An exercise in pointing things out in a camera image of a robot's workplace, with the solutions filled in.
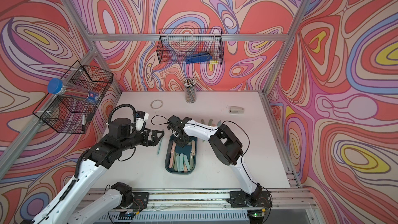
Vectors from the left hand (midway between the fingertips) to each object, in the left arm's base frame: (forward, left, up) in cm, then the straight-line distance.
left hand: (158, 132), depth 72 cm
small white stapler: (+30, -45, -21) cm, 58 cm away
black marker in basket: (+3, +35, +2) cm, 36 cm away
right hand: (+5, -11, -24) cm, 26 cm away
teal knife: (+20, -32, -22) cm, 44 cm away
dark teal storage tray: (+1, -11, -21) cm, 24 cm away
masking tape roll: (+36, +13, -22) cm, 44 cm away
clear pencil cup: (+38, -13, -15) cm, 43 cm away
